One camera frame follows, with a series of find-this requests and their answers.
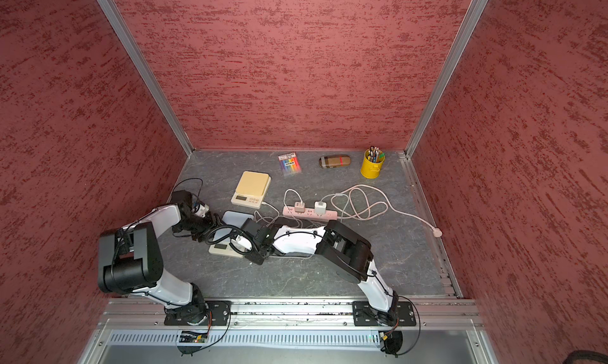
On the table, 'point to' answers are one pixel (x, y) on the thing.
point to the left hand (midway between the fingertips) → (221, 233)
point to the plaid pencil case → (328, 161)
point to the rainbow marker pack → (290, 163)
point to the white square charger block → (320, 207)
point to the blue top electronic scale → (224, 248)
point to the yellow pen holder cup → (372, 162)
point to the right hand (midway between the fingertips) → (255, 254)
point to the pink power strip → (309, 214)
